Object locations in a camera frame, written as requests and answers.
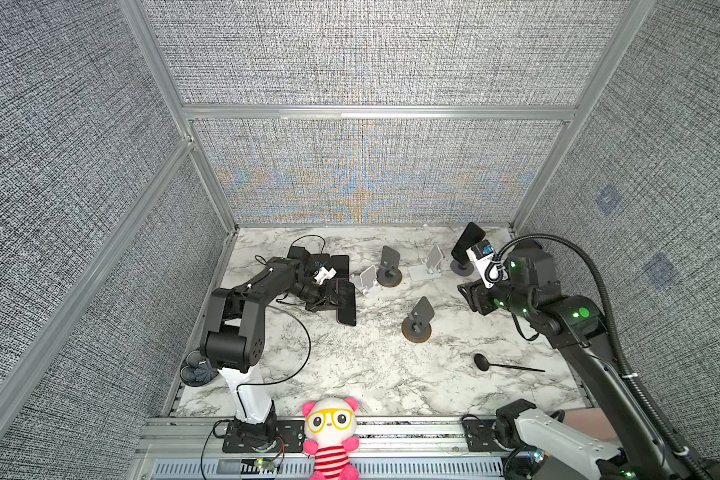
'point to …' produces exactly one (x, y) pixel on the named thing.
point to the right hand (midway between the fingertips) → (473, 277)
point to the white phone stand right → (430, 269)
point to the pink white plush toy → (330, 436)
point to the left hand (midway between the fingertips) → (342, 306)
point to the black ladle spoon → (482, 363)
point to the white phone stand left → (368, 280)
